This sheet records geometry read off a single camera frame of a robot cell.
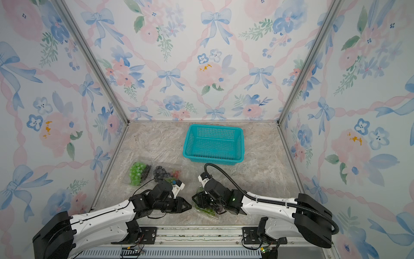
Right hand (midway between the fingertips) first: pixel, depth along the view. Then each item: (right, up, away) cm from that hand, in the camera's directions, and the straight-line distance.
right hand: (189, 193), depth 78 cm
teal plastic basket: (+13, +22, +29) cm, 39 cm away
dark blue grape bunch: (-17, +7, +10) cm, 21 cm away
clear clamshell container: (-12, +7, +15) cm, 21 cm away
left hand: (+1, -6, -1) cm, 7 cm away
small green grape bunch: (+9, -8, -1) cm, 12 cm away
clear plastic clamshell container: (-26, +6, +13) cm, 30 cm away
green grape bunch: (-31, +8, +10) cm, 33 cm away
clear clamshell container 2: (+6, 0, +4) cm, 7 cm away
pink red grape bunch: (-9, +6, +12) cm, 16 cm away
